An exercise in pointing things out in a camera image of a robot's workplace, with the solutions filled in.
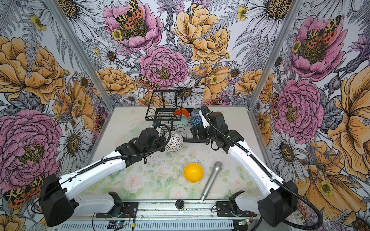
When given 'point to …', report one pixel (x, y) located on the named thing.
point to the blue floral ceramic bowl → (195, 111)
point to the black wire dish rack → (165, 109)
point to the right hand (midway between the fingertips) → (199, 132)
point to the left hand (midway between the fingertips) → (163, 142)
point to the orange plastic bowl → (184, 112)
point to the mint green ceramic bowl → (182, 123)
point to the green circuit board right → (244, 222)
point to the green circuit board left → (116, 224)
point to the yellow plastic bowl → (193, 173)
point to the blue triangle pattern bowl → (196, 121)
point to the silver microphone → (211, 180)
